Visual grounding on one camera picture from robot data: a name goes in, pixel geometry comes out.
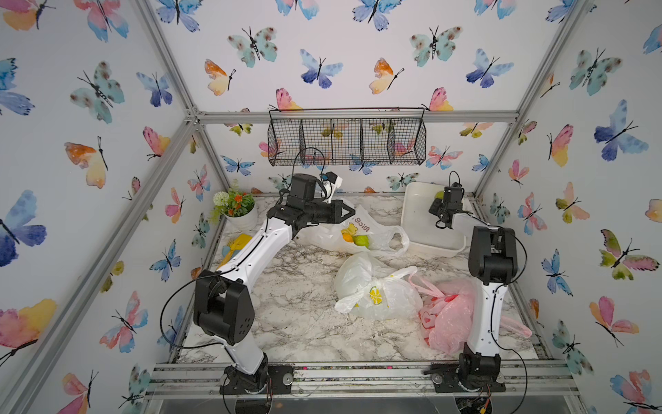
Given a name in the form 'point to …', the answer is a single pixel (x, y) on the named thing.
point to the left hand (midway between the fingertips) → (356, 210)
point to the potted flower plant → (238, 208)
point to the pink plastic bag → (447, 316)
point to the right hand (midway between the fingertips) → (440, 200)
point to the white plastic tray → (426, 238)
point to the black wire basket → (346, 136)
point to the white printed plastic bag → (359, 233)
